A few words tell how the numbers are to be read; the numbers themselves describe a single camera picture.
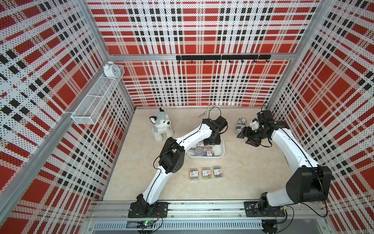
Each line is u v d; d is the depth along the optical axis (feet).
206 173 2.76
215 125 2.25
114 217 2.37
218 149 3.14
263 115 2.18
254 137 2.32
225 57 2.92
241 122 3.54
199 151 3.04
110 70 2.62
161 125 2.96
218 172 2.76
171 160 1.83
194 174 2.76
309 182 1.36
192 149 3.11
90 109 3.01
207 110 3.90
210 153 3.01
